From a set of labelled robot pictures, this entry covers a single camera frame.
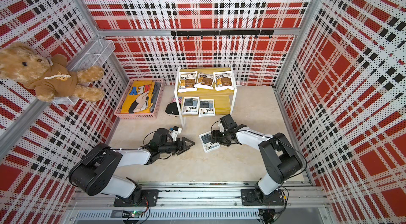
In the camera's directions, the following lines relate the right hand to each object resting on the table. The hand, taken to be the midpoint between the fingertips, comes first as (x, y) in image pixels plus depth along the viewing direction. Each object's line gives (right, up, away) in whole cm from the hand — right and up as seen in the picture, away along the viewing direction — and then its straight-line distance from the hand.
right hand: (215, 140), depth 89 cm
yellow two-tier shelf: (-5, +27, -16) cm, 31 cm away
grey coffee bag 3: (-5, -3, +1) cm, 6 cm away
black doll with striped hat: (-28, +18, +13) cm, 36 cm away
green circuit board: (-36, -28, -20) cm, 50 cm away
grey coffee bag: (-14, +20, -1) cm, 24 cm away
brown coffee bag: (-14, +32, -15) cm, 38 cm away
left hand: (-12, -2, -4) cm, 13 cm away
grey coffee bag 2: (-5, +19, -2) cm, 19 cm away
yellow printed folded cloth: (-51, +24, +15) cm, 59 cm away
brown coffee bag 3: (+4, +33, -14) cm, 36 cm away
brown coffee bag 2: (-6, +32, -15) cm, 36 cm away
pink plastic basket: (-41, +33, +23) cm, 58 cm away
